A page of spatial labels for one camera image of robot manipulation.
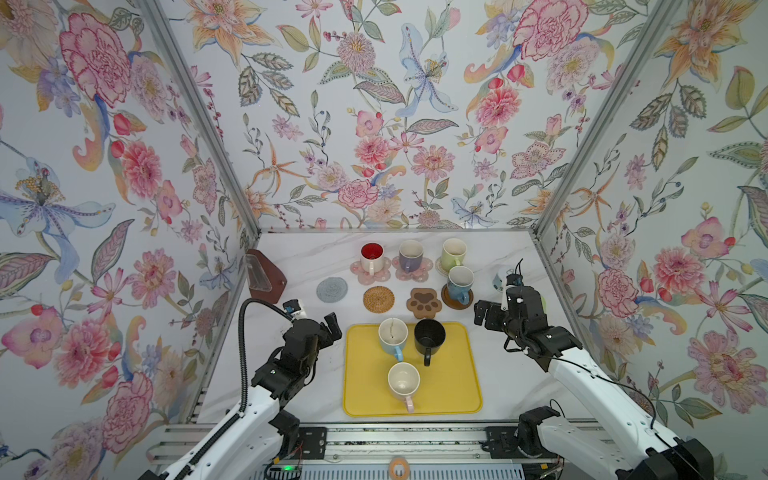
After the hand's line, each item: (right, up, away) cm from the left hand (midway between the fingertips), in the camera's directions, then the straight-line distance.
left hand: (328, 321), depth 82 cm
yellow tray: (+33, -18, 0) cm, 38 cm away
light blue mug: (+18, -5, +8) cm, 20 cm away
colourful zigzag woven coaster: (+35, +14, +27) cm, 47 cm away
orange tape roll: (+19, -31, -11) cm, 38 cm away
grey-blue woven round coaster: (-3, +7, +21) cm, 23 cm away
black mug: (+29, -6, +6) cm, 30 cm away
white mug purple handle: (+25, +18, +26) cm, 40 cm away
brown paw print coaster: (+28, +2, +18) cm, 34 cm away
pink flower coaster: (+9, +10, +24) cm, 28 cm away
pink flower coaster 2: (+28, +11, +25) cm, 39 cm away
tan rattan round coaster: (+13, +4, +18) cm, 23 cm away
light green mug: (+39, +19, +20) cm, 48 cm away
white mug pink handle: (+21, -17, +1) cm, 27 cm away
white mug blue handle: (+39, +10, +11) cm, 42 cm away
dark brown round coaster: (+38, +2, +16) cm, 41 cm away
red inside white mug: (+11, +18, +23) cm, 31 cm away
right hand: (+45, +4, +1) cm, 45 cm away
